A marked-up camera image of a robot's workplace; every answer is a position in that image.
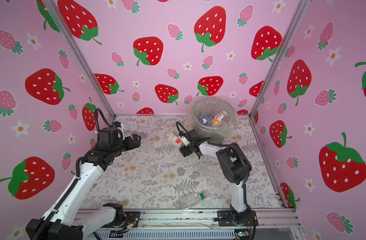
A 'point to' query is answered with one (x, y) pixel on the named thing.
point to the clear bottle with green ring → (189, 200)
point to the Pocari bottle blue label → (208, 119)
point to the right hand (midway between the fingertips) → (185, 146)
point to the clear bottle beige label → (218, 117)
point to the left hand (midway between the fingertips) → (133, 138)
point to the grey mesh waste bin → (201, 108)
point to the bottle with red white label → (173, 139)
